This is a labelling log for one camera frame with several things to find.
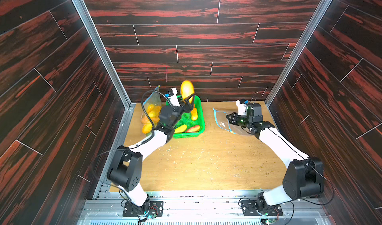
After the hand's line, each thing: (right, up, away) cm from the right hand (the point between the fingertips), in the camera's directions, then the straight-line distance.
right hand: (229, 115), depth 87 cm
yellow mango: (-21, +1, +21) cm, 30 cm away
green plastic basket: (-22, -6, +20) cm, 31 cm away
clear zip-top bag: (-4, -3, +4) cm, 6 cm away
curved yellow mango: (-30, -9, +14) cm, 34 cm away
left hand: (-22, +10, -10) cm, 26 cm away
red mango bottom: (-20, -9, +13) cm, 26 cm away
